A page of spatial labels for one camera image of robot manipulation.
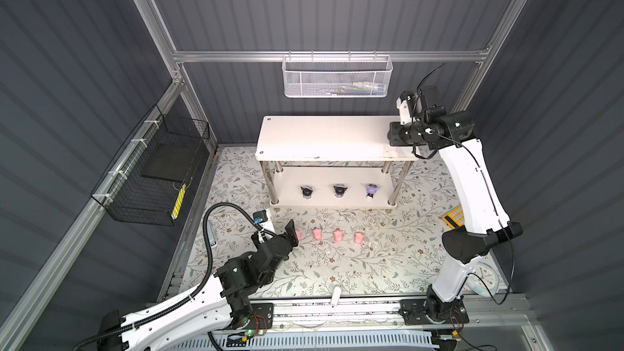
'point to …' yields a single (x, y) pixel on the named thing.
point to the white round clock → (490, 276)
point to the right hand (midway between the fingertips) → (395, 135)
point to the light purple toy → (371, 189)
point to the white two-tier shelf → (331, 161)
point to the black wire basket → (145, 183)
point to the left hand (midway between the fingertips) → (284, 225)
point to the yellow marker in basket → (181, 194)
